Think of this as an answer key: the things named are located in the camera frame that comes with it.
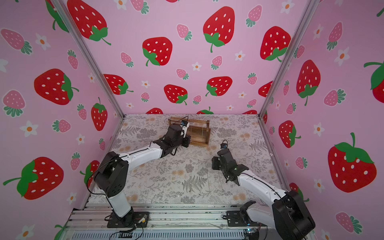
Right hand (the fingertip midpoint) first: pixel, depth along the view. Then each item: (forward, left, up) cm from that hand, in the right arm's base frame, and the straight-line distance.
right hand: (221, 159), depth 88 cm
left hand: (+11, +19, +7) cm, 23 cm away
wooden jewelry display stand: (+28, +15, -7) cm, 33 cm away
